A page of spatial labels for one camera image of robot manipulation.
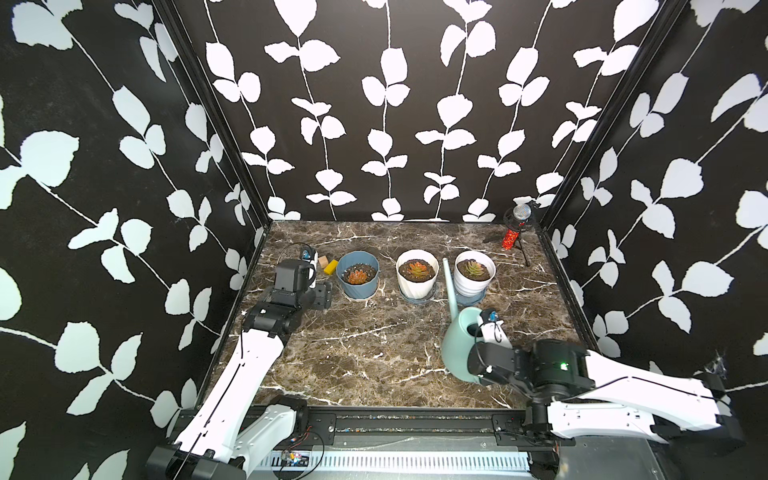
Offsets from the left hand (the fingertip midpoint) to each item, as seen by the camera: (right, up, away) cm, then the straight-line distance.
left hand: (316, 279), depth 78 cm
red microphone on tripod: (+60, +17, +15) cm, 64 cm away
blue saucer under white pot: (+47, -9, +20) cm, 52 cm away
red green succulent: (+29, +1, +17) cm, 33 cm away
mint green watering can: (+36, -12, -9) cm, 39 cm away
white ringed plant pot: (+46, 0, +16) cm, 49 cm away
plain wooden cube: (-5, +4, +28) cm, 28 cm away
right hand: (+40, -17, -9) cm, 44 cm away
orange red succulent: (+9, -1, +15) cm, 18 cm away
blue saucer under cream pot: (+32, -9, +20) cm, 39 cm away
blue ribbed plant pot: (+9, +4, +21) cm, 23 cm away
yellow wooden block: (-1, +2, +25) cm, 25 cm away
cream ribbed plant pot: (+27, -4, +14) cm, 31 cm away
